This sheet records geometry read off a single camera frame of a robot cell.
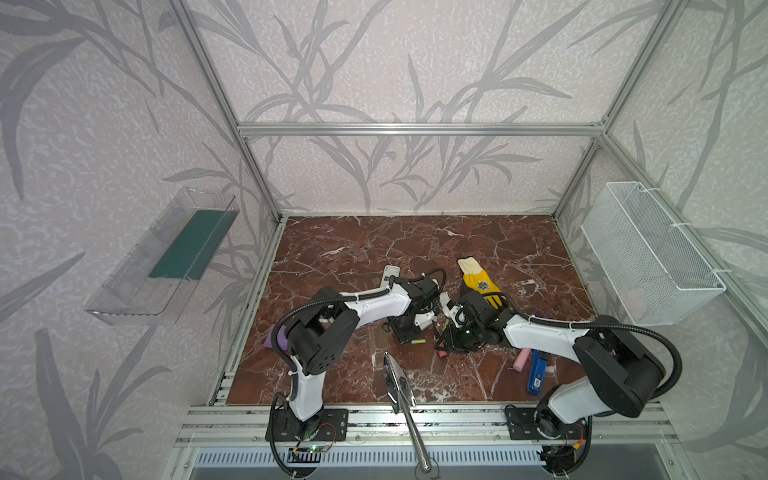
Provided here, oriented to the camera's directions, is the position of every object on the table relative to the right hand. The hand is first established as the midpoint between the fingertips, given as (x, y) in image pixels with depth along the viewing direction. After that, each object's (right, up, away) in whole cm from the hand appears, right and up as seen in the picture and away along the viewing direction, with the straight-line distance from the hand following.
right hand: (437, 337), depth 86 cm
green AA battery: (-6, -1, 0) cm, 6 cm away
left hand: (-9, +2, +4) cm, 10 cm away
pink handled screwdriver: (+1, -4, -3) cm, 5 cm away
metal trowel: (-10, -13, -8) cm, 19 cm away
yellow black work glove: (+15, +16, +13) cm, 25 cm away
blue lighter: (+26, -7, -7) cm, 28 cm away
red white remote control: (-15, +18, +18) cm, 29 cm away
